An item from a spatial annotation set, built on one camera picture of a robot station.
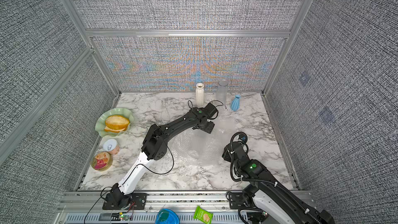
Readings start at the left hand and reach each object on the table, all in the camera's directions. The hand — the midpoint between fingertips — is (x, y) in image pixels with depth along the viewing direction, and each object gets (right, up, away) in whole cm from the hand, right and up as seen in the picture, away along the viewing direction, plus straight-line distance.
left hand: (210, 126), depth 97 cm
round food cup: (-59, -17, -14) cm, 63 cm away
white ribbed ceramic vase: (-6, +20, +6) cm, 22 cm away
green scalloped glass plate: (-68, +2, -1) cm, 68 cm away
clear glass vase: (+8, +21, +5) cm, 23 cm away
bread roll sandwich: (-56, +2, -4) cm, 57 cm away
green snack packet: (-5, -36, -28) cm, 46 cm away
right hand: (+8, -9, -15) cm, 19 cm away
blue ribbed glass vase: (+17, +14, +6) cm, 23 cm away
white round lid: (-57, -9, -11) cm, 59 cm away
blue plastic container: (-20, -31, -35) cm, 51 cm away
